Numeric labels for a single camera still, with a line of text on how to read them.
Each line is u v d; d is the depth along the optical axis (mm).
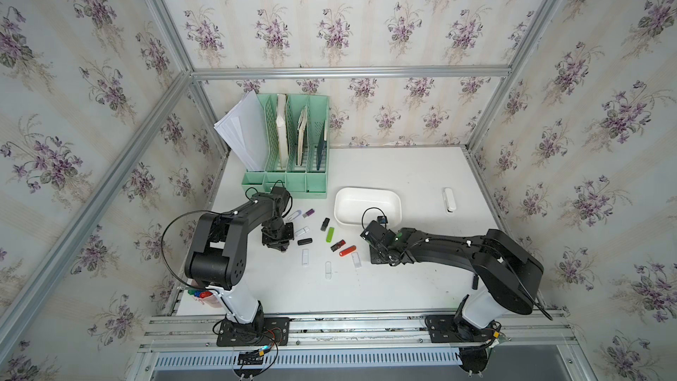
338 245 904
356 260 864
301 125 990
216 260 467
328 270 857
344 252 882
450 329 721
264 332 717
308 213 979
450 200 999
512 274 425
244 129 946
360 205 987
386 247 661
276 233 783
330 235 930
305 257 881
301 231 930
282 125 931
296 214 981
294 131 985
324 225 956
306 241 910
